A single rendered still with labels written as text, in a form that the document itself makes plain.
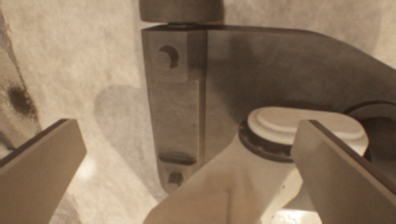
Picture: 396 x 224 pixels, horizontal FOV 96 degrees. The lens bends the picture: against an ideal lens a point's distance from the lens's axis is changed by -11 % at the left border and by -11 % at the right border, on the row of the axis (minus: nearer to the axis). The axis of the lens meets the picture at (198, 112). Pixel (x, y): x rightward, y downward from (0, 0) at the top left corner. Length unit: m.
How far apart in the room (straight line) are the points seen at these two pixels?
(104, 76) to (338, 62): 0.72
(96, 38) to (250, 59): 0.53
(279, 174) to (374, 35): 0.50
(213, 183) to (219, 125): 0.25
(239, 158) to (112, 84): 0.58
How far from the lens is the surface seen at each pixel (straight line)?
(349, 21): 0.68
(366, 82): 0.54
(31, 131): 1.30
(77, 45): 0.84
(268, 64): 0.46
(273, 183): 0.32
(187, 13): 0.43
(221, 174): 0.31
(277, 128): 0.35
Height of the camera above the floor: 0.61
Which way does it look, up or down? 59 degrees down
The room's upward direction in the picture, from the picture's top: 157 degrees counter-clockwise
